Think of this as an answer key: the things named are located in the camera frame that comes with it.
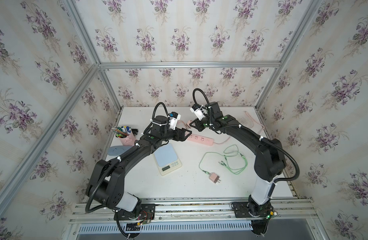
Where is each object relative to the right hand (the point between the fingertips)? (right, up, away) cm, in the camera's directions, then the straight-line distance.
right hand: (195, 122), depth 87 cm
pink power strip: (+5, -12, +11) cm, 17 cm away
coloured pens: (-46, -6, +5) cm, 47 cm away
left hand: (-5, -5, -6) cm, 9 cm away
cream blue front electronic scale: (-17, -23, +5) cm, 29 cm away
